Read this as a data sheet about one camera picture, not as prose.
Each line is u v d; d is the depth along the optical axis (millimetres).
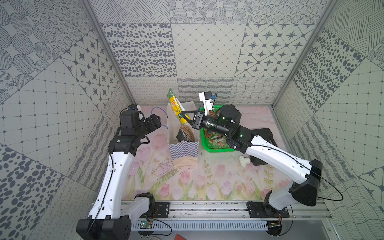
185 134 868
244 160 880
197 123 521
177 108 581
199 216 734
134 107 626
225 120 465
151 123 636
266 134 980
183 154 799
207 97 543
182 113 584
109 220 362
